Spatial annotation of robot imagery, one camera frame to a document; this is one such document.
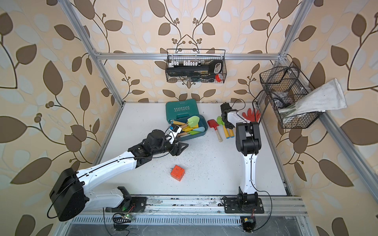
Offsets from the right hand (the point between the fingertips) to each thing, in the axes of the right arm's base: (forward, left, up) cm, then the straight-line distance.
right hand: (237, 124), depth 104 cm
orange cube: (-34, +41, +2) cm, 54 cm away
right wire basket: (+6, -24, +29) cm, 38 cm away
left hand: (-23, +36, +17) cm, 46 cm away
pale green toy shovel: (+3, +31, +2) cm, 32 cm away
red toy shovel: (+1, +17, 0) cm, 18 cm away
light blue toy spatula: (-3, +26, 0) cm, 26 cm away
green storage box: (+11, +41, +4) cm, 42 cm away
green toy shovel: (+5, +12, -1) cm, 12 cm away
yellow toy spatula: (-6, +5, -2) cm, 8 cm away
